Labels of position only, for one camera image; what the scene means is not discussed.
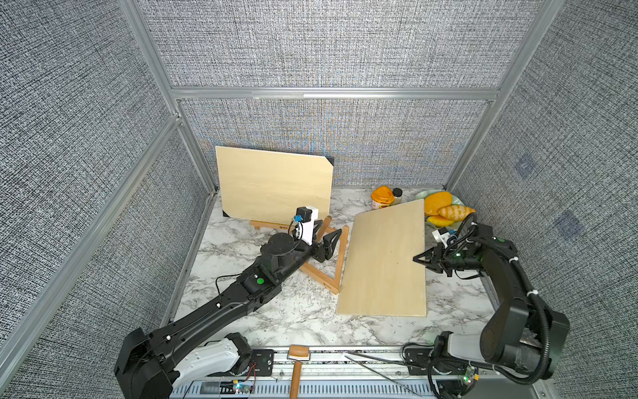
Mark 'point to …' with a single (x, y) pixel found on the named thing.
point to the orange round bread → (436, 199)
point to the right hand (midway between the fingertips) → (418, 256)
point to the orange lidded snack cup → (381, 197)
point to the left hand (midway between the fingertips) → (337, 225)
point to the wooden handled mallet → (297, 353)
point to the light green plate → (456, 200)
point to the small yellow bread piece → (439, 221)
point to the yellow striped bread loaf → (455, 213)
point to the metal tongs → (351, 357)
